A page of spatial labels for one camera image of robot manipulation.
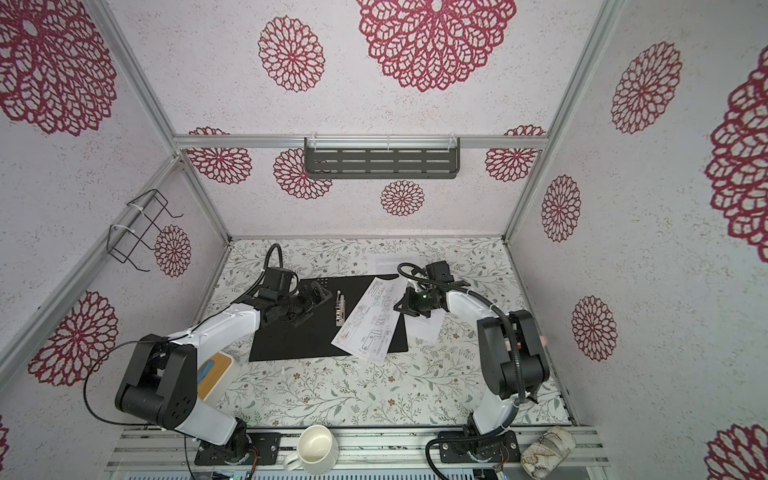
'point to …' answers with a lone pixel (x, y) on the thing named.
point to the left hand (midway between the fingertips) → (324, 306)
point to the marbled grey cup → (548, 454)
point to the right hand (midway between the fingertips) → (396, 303)
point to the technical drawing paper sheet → (369, 326)
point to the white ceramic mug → (317, 451)
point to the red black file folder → (313, 338)
